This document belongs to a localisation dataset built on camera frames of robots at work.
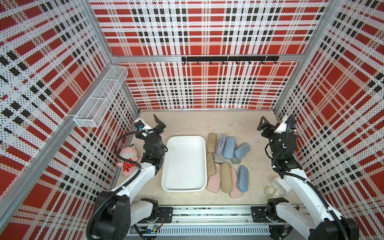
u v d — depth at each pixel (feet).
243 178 2.65
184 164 2.84
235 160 2.99
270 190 2.66
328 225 1.28
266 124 2.22
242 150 2.99
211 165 2.81
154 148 1.90
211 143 3.23
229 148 3.02
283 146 1.78
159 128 2.35
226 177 2.63
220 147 2.94
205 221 2.43
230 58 2.90
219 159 2.97
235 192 2.59
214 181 2.69
